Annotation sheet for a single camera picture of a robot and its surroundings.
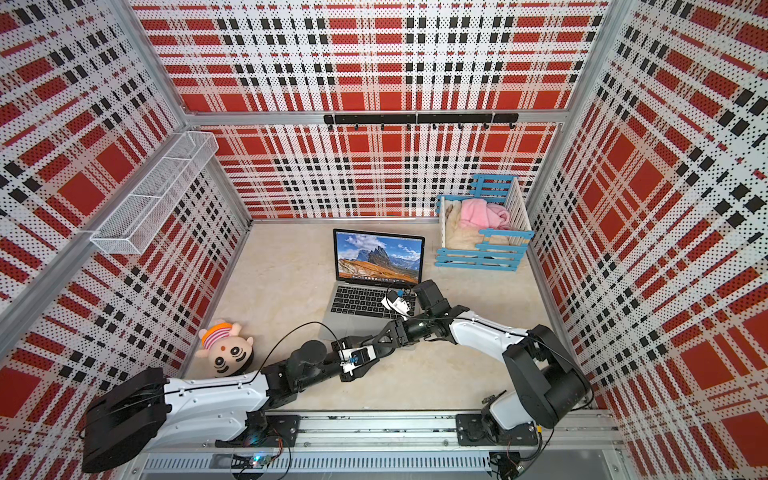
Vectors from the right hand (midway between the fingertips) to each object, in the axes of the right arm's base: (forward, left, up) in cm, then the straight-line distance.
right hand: (384, 343), depth 77 cm
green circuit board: (-24, +29, -9) cm, 39 cm away
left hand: (+1, +3, -2) cm, 4 cm away
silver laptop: (+28, +6, -4) cm, 29 cm away
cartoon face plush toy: (-2, +42, -3) cm, 42 cm away
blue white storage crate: (+40, -35, 0) cm, 53 cm away
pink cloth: (+46, -34, +2) cm, 57 cm away
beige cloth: (+41, -26, -4) cm, 49 cm away
